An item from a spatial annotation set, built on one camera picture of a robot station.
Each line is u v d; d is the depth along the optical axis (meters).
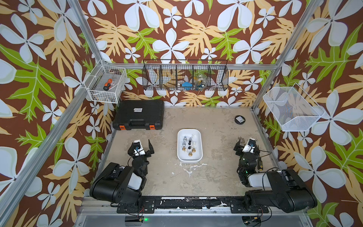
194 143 0.96
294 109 0.81
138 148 0.71
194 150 0.94
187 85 0.95
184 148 0.93
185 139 0.98
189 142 0.96
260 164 0.87
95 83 0.82
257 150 0.78
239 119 1.11
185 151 0.93
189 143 0.98
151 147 0.80
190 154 0.92
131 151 0.77
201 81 0.98
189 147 0.95
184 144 0.96
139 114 1.05
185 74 0.98
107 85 0.80
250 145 0.72
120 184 0.44
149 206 0.74
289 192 0.44
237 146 0.80
